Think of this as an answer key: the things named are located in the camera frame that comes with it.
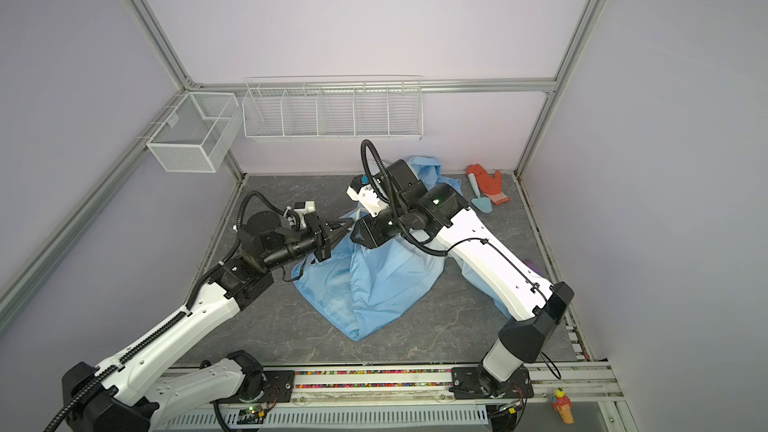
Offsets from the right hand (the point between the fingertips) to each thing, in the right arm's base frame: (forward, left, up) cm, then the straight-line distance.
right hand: (359, 236), depth 67 cm
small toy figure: (-29, -47, -28) cm, 62 cm away
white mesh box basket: (+43, +58, -3) cm, 72 cm away
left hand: (0, +1, +3) cm, 3 cm away
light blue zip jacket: (-5, +1, -17) cm, 17 cm away
